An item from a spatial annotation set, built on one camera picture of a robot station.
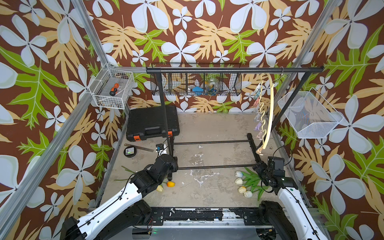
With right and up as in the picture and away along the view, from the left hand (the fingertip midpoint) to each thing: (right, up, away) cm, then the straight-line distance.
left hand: (175, 157), depth 78 cm
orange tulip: (-3, -16, +6) cm, 18 cm away
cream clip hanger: (+67, +38, +36) cm, 86 cm away
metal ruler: (-26, +2, +21) cm, 33 cm away
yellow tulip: (-9, -18, +3) cm, 20 cm away
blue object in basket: (+13, +40, +18) cm, 46 cm away
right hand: (+46, -7, +7) cm, 47 cm away
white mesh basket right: (+75, +23, +4) cm, 78 cm away
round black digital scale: (-31, 0, +18) cm, 36 cm away
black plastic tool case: (-22, +20, +30) cm, 42 cm away
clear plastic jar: (+23, +43, +20) cm, 53 cm away
